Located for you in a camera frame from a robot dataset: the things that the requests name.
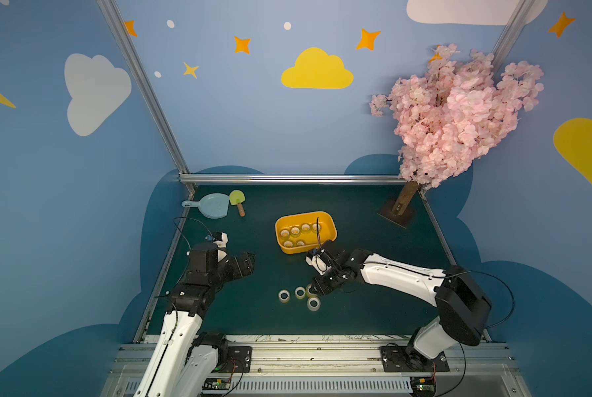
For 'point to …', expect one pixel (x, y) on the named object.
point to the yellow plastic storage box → (312, 240)
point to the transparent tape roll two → (295, 231)
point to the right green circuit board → (422, 386)
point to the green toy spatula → (236, 197)
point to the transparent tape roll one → (284, 233)
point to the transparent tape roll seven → (300, 292)
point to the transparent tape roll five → (288, 244)
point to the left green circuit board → (216, 384)
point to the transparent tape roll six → (300, 243)
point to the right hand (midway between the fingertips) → (318, 284)
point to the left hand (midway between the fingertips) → (242, 256)
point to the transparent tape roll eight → (284, 296)
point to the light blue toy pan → (212, 206)
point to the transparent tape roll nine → (313, 308)
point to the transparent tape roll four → (319, 227)
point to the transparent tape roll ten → (307, 290)
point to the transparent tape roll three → (305, 228)
